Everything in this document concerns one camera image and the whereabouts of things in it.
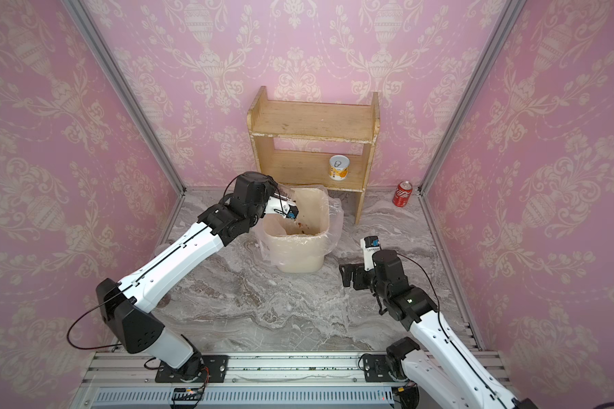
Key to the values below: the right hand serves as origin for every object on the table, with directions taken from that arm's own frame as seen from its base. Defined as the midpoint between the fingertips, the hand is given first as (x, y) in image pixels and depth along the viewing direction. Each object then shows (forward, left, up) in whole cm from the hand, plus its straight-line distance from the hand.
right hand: (354, 264), depth 78 cm
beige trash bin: (+3, +16, +9) cm, 19 cm away
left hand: (+20, +27, +19) cm, 38 cm away
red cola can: (+36, -27, -7) cm, 45 cm away
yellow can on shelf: (+34, +2, +11) cm, 36 cm away
